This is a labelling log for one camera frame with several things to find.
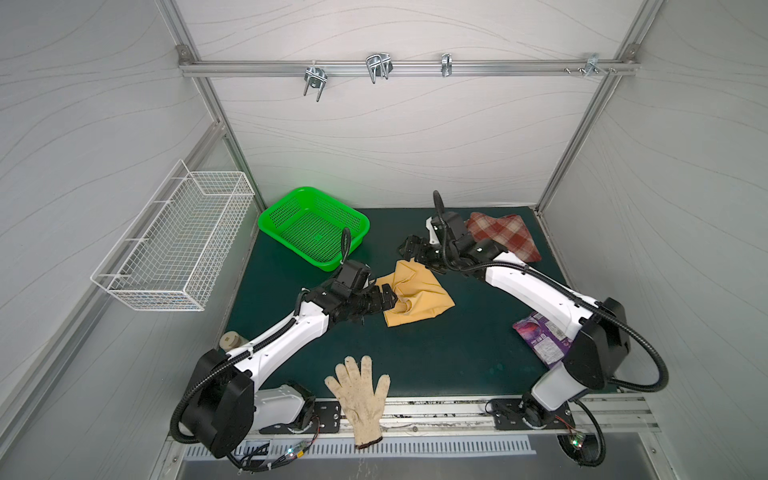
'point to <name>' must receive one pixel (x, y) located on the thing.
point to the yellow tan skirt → (419, 293)
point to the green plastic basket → (310, 224)
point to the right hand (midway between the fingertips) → (412, 246)
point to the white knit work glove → (362, 402)
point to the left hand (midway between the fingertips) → (390, 298)
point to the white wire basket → (170, 254)
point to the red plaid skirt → (509, 231)
